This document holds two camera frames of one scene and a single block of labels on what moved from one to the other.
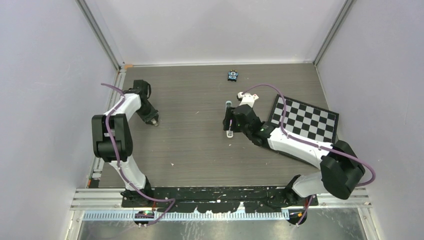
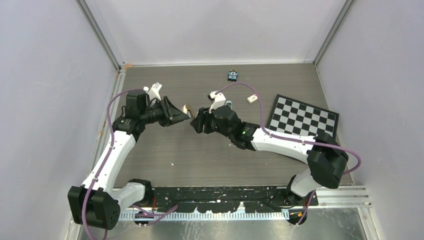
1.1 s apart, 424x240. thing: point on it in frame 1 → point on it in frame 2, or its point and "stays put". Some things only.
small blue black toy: [232, 75] stays put
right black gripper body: [230, 115] → [210, 122]
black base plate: [218, 199] stays put
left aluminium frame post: [99, 33] stays put
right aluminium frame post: [332, 31] stays put
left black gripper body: [147, 112] → [164, 119]
